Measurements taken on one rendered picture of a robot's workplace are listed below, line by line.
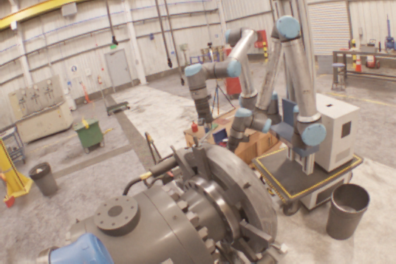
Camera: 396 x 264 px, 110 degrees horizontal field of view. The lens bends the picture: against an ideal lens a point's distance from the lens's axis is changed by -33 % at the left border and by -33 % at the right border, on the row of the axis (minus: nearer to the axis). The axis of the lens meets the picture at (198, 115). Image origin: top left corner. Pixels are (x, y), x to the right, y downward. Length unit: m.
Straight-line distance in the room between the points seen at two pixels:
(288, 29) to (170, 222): 1.03
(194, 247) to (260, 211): 0.32
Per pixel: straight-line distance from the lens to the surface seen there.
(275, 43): 1.24
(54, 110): 6.72
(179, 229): 0.88
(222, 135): 2.20
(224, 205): 1.01
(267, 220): 0.97
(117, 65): 11.49
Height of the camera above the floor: 1.48
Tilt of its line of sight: 19 degrees down
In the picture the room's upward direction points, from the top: 12 degrees counter-clockwise
